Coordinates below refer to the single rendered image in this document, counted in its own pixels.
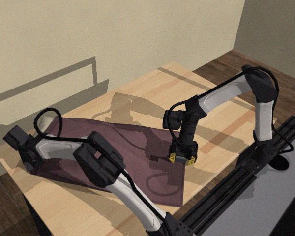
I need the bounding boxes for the maroon pillowcase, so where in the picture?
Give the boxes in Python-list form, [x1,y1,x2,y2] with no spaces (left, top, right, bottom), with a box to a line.
[29,116,185,208]

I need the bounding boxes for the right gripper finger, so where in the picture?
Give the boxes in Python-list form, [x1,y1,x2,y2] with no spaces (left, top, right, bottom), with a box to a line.
[169,153,175,163]
[187,156,195,166]

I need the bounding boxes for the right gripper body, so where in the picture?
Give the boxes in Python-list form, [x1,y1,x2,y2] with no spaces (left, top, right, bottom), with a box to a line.
[169,130,198,163]

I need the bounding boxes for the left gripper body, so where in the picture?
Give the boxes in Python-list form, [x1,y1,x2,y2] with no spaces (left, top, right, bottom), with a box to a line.
[18,150,45,172]

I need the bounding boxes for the cream pillow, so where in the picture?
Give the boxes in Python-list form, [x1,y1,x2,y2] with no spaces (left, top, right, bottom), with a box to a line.
[33,116,54,138]

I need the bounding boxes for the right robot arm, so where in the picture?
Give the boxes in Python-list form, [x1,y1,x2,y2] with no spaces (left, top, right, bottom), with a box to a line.
[170,69,280,175]

